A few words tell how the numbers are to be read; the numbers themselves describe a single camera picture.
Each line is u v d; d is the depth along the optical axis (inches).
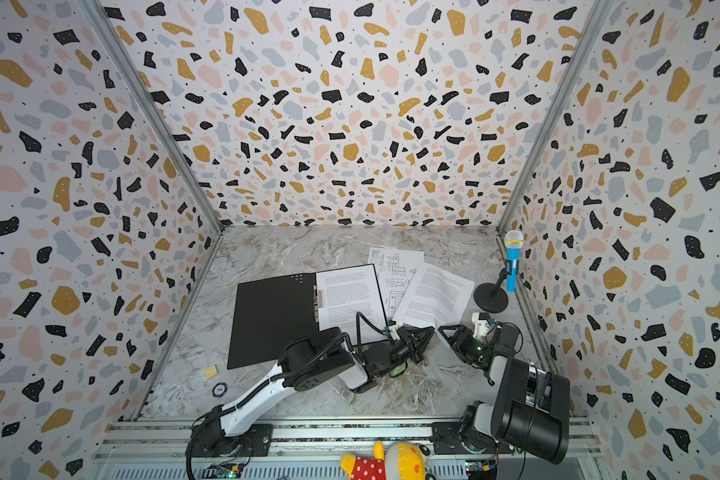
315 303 39.3
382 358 29.4
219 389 32.1
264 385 23.6
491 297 39.6
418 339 32.7
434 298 38.8
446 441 28.8
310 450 28.8
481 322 33.5
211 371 33.0
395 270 43.2
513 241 33.0
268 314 38.6
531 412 17.7
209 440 25.6
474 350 31.4
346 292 40.6
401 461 25.6
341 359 24.6
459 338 32.1
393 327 35.7
